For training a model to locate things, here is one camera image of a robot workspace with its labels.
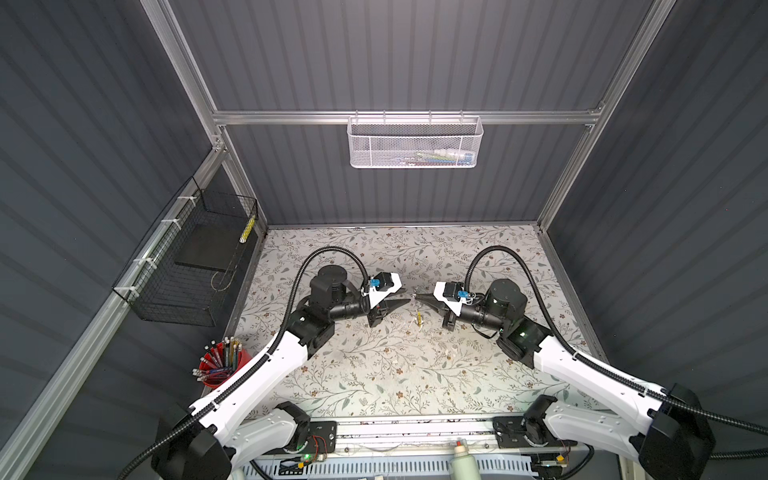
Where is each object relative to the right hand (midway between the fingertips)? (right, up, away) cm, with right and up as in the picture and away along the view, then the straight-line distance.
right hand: (422, 297), depth 69 cm
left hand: (-4, +1, 0) cm, 4 cm away
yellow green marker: (-47, +15, +11) cm, 51 cm away
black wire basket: (-57, +6, +4) cm, 58 cm away
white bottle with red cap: (+8, -36, -5) cm, 37 cm away
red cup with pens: (-50, -17, +5) cm, 53 cm away
